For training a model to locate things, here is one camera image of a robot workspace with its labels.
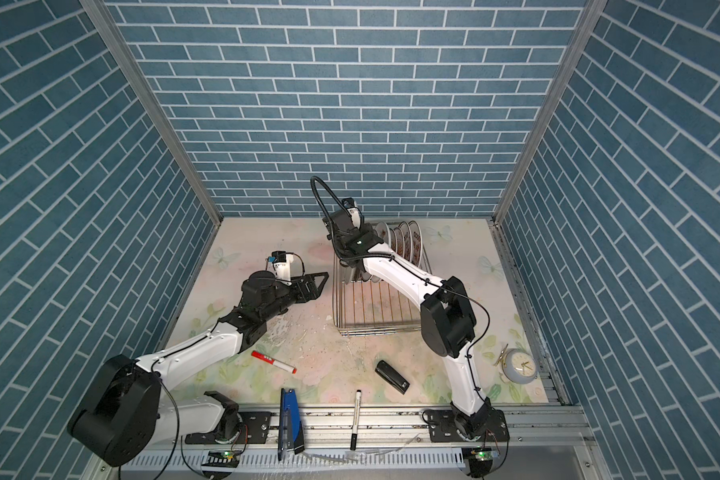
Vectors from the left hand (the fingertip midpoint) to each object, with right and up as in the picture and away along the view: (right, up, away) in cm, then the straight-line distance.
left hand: (320, 277), depth 83 cm
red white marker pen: (-11, -25, +2) cm, 28 cm away
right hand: (+10, +15, +8) cm, 19 cm away
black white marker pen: (+11, -36, -7) cm, 38 cm away
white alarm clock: (+55, -24, -2) cm, 60 cm away
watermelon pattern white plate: (+29, +10, +16) cm, 35 cm away
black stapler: (+20, -26, -4) cm, 33 cm away
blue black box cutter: (-5, -38, -11) cm, 40 cm away
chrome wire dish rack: (+13, -10, +11) cm, 20 cm away
